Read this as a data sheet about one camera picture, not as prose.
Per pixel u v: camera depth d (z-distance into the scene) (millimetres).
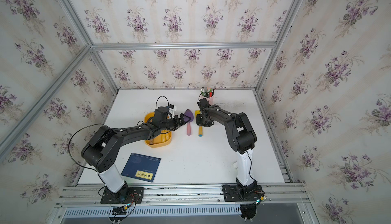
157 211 765
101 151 471
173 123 805
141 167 838
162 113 718
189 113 1047
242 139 531
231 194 730
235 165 806
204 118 860
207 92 1035
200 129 957
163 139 898
